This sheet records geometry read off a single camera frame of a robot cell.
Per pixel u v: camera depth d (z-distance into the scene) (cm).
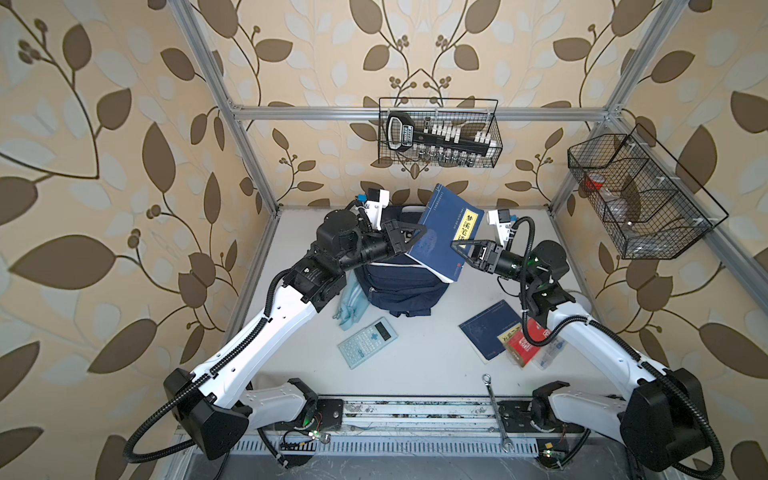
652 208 72
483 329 89
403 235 61
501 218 64
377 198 58
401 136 87
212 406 38
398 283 91
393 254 57
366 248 54
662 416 39
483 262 60
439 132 83
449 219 65
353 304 93
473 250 60
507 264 62
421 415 75
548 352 83
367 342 85
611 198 69
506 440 71
